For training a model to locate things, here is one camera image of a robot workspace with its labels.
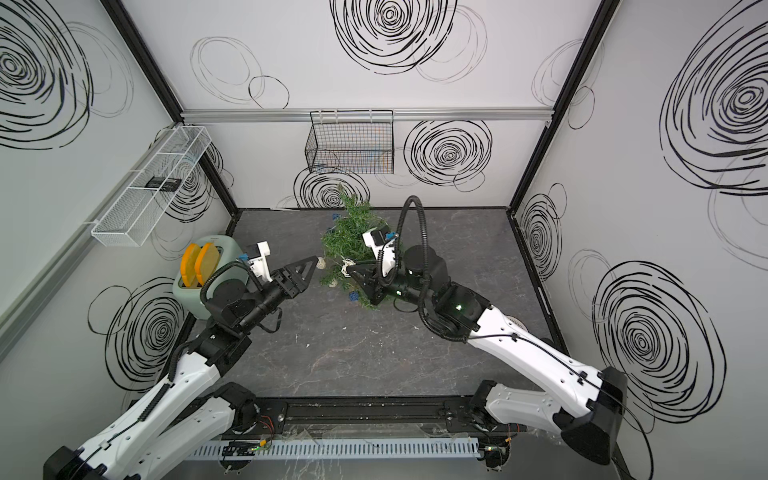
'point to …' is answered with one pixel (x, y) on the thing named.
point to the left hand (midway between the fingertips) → (311, 262)
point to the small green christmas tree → (343, 239)
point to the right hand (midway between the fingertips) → (351, 269)
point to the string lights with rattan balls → (347, 263)
